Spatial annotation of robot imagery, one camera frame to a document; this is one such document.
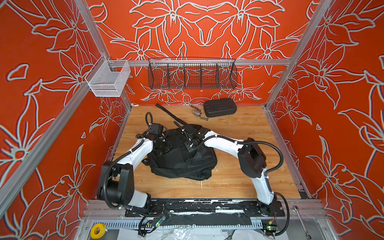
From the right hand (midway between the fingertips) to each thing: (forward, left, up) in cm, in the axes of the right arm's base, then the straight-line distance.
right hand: (187, 145), depth 91 cm
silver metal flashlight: (+29, -7, -1) cm, 30 cm away
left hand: (-3, +9, +3) cm, 10 cm away
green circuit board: (-42, -39, -6) cm, 57 cm away
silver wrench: (-45, -55, -5) cm, 71 cm away
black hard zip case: (+32, -24, +1) cm, 40 cm away
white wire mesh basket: (+27, +50, +29) cm, 63 cm away
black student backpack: (-11, +5, -2) cm, 12 cm away
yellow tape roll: (-43, +40, -4) cm, 58 cm away
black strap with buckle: (+28, +10, -5) cm, 30 cm away
